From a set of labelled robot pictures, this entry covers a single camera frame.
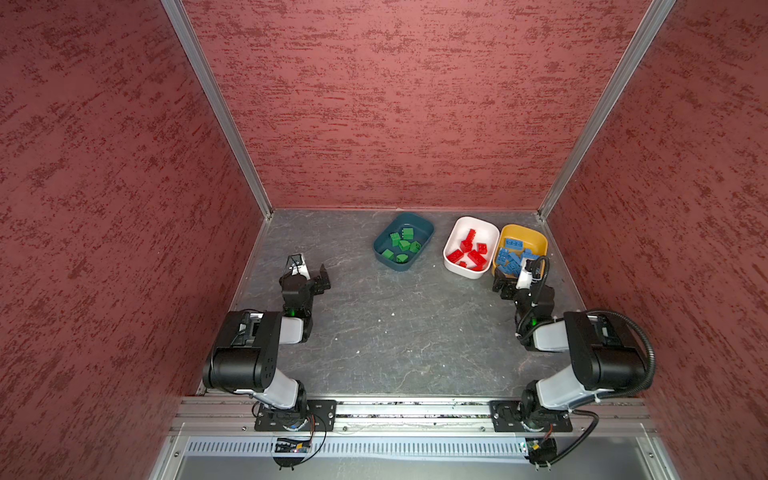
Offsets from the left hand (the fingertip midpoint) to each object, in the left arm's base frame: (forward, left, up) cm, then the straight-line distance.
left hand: (310, 272), depth 94 cm
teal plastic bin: (+22, -38, -6) cm, 45 cm away
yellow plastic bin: (+17, -80, -5) cm, 82 cm away
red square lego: (+15, -54, -4) cm, 56 cm away
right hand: (0, -63, +1) cm, 63 cm away
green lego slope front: (+9, -30, -4) cm, 32 cm away
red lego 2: (+11, -57, -6) cm, 58 cm away
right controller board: (-46, -64, -8) cm, 79 cm away
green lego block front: (+15, -31, -5) cm, 35 cm away
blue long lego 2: (+11, -76, -4) cm, 76 cm away
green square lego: (+10, -25, -4) cm, 28 cm away
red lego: (+14, -60, -5) cm, 62 cm away
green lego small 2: (+15, -35, -4) cm, 38 cm away
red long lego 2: (+12, -50, -6) cm, 51 cm away
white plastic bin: (+20, -50, -2) cm, 54 cm away
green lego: (+21, -32, -4) cm, 38 cm away
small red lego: (+8, -51, -5) cm, 52 cm away
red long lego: (+20, -57, -4) cm, 60 cm away
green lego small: (+19, -28, -4) cm, 34 cm away
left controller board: (-46, -2, -11) cm, 48 cm away
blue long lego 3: (+8, -68, -5) cm, 69 cm away
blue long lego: (+17, -73, -6) cm, 75 cm away
